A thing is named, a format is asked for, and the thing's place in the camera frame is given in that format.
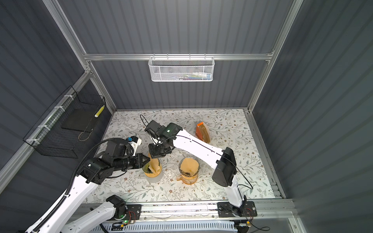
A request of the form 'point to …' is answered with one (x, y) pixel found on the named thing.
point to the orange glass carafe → (189, 180)
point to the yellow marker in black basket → (98, 113)
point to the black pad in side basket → (81, 120)
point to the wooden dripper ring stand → (190, 177)
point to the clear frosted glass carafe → (152, 180)
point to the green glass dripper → (145, 168)
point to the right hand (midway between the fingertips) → (153, 158)
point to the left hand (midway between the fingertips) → (150, 159)
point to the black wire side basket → (63, 129)
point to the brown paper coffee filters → (206, 133)
